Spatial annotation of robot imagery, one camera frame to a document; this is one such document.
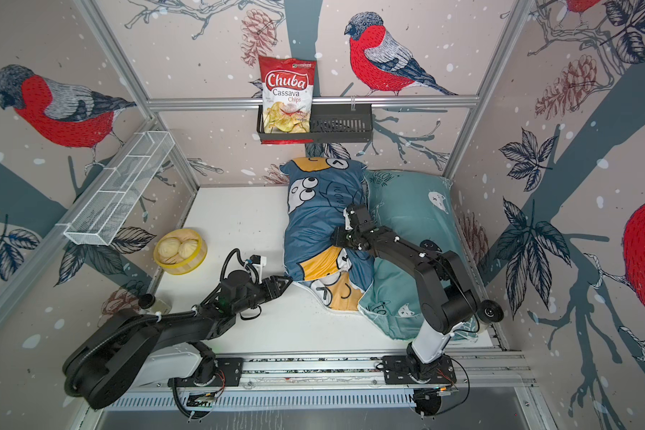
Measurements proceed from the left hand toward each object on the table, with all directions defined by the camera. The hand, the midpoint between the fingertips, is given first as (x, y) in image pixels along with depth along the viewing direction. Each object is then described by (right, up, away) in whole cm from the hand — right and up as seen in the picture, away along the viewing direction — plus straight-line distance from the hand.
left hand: (293, 278), depth 83 cm
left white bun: (-47, +8, +11) cm, 49 cm away
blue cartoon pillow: (+7, +28, +14) cm, 32 cm away
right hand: (+13, +13, +9) cm, 21 cm away
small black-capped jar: (-42, -6, -6) cm, 43 cm away
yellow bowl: (-42, +2, +9) cm, 43 cm away
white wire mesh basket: (-52, +20, -12) cm, 57 cm away
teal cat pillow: (+46, +22, +9) cm, 51 cm away
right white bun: (-39, +8, +10) cm, 42 cm away
